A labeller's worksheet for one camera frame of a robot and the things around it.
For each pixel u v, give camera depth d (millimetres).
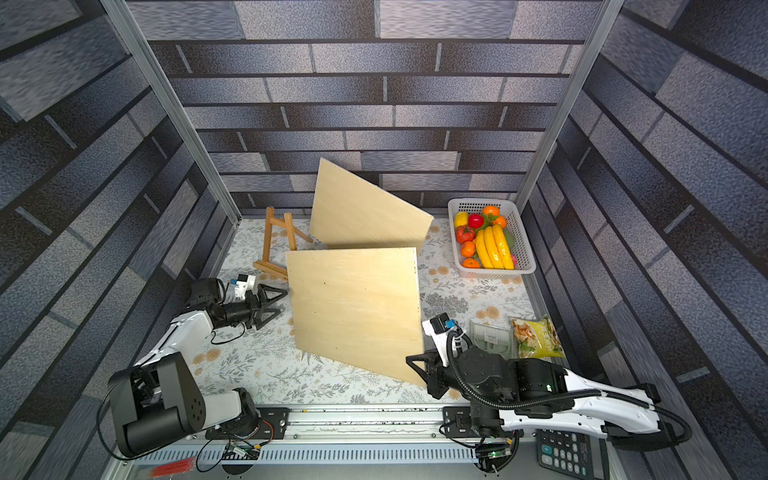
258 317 754
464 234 1069
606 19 702
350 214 968
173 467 688
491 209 1105
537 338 841
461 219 1103
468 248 1034
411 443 711
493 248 993
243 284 798
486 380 429
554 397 434
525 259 975
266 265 1002
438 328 543
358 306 863
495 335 875
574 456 679
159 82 811
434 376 526
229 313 712
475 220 1069
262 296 748
